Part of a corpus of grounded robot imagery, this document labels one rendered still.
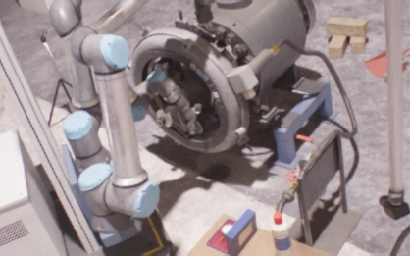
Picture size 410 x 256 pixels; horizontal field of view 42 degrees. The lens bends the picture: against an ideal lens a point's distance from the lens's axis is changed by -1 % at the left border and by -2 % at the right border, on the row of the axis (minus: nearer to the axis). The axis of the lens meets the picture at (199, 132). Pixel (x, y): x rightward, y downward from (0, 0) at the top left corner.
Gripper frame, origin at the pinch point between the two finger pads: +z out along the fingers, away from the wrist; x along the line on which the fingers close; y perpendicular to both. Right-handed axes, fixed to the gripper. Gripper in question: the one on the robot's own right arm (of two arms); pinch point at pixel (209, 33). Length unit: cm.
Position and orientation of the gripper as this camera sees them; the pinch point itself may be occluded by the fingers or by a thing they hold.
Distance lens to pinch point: 261.1
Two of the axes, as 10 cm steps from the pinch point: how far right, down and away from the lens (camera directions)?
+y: -5.0, -4.7, 7.3
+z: 1.6, 7.7, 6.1
